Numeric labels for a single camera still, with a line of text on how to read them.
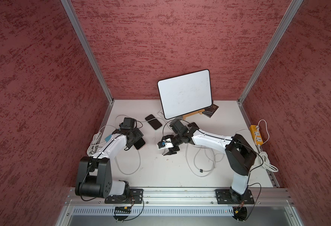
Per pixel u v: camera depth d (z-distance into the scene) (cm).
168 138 76
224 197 74
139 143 87
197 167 85
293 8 71
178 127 70
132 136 79
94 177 42
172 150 74
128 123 71
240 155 49
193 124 104
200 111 107
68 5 70
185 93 100
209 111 111
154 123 104
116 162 87
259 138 95
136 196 74
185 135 66
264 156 87
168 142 72
